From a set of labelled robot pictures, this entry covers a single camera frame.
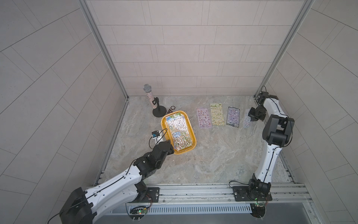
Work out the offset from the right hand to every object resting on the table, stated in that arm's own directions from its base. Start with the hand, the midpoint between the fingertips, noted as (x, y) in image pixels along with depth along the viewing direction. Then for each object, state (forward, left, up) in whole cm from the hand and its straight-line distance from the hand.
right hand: (251, 116), depth 100 cm
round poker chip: (+13, +57, -1) cm, 59 cm away
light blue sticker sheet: (-2, +3, -2) cm, 4 cm away
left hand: (-19, +55, +8) cm, 59 cm away
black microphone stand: (+10, +67, 0) cm, 68 cm away
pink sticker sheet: (+3, +33, -2) cm, 34 cm away
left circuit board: (-51, +74, 0) cm, 90 cm away
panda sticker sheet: (-15, +52, +11) cm, 55 cm away
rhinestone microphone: (+4, +69, +28) cm, 74 cm away
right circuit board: (-52, +14, -3) cm, 54 cm away
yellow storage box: (-16, +59, +10) cm, 62 cm away
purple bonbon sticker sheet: (+3, +11, -4) cm, 13 cm away
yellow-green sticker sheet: (+6, +23, -3) cm, 24 cm away
